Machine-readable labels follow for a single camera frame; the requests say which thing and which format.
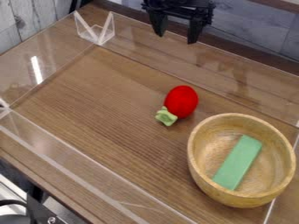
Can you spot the light wooden bowl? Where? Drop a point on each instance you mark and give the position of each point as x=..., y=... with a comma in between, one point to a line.
x=272, y=170

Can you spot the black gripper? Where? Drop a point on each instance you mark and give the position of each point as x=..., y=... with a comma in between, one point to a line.
x=195, y=10

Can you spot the red toy strawberry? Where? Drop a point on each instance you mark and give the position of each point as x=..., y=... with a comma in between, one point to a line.
x=180, y=103

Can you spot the black metal bracket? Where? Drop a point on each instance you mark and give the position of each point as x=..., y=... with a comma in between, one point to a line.
x=38, y=212

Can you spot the green rectangular block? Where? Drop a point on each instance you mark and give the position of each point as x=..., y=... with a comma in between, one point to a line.
x=237, y=162

